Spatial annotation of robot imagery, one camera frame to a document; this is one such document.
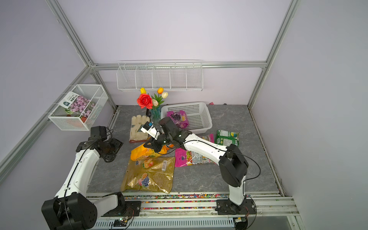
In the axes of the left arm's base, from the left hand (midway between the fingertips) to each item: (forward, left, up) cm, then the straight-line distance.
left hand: (121, 148), depth 81 cm
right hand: (-3, -15, +7) cm, 17 cm away
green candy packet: (+9, -65, -12) cm, 67 cm away
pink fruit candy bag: (-3, -36, -12) cm, 38 cm away
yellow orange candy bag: (-7, -15, +6) cm, 17 cm away
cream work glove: (+18, -2, -13) cm, 22 cm away
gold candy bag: (-12, -18, -11) cm, 24 cm away
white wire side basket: (+10, +25, +15) cm, 31 cm away
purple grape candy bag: (+27, -34, -8) cm, 44 cm away
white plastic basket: (+30, -49, -13) cm, 59 cm away
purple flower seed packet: (+16, +18, +20) cm, 31 cm away
